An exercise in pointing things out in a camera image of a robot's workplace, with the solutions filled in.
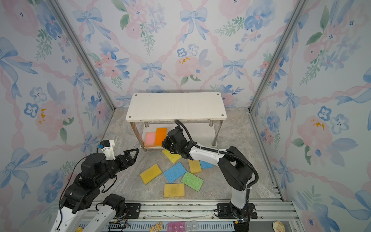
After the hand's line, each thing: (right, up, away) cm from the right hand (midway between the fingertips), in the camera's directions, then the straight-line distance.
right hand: (161, 141), depth 86 cm
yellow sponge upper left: (+7, -11, +5) cm, 14 cm away
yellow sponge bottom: (+8, -26, -6) cm, 28 cm away
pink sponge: (-8, +1, +6) cm, 10 cm away
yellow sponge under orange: (-6, -19, 0) cm, 20 cm away
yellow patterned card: (+1, -39, -17) cm, 42 cm away
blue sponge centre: (+8, -18, 0) cm, 20 cm away
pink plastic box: (+12, -38, -17) cm, 44 cm away
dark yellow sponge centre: (+20, -15, +2) cm, 25 cm away
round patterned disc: (+60, -39, -16) cm, 73 cm away
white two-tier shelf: (-2, +15, -15) cm, 22 cm away
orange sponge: (-1, +4, +4) cm, 6 cm away
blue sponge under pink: (+27, -15, +2) cm, 31 cm away
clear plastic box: (+17, -38, -17) cm, 45 cm away
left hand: (-10, -3, -18) cm, 21 cm away
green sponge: (+18, -22, -4) cm, 29 cm away
